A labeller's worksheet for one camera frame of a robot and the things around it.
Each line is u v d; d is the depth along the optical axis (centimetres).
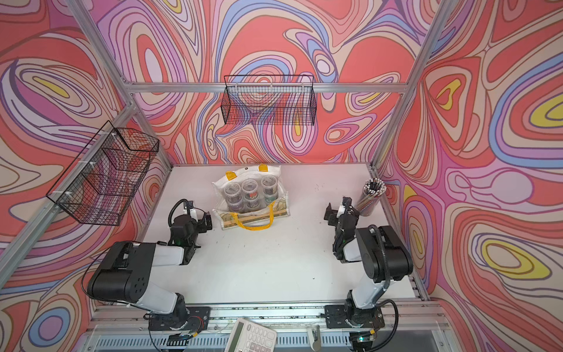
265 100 93
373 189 87
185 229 72
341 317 73
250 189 87
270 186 88
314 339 69
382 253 45
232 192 85
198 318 72
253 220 97
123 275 44
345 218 76
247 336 68
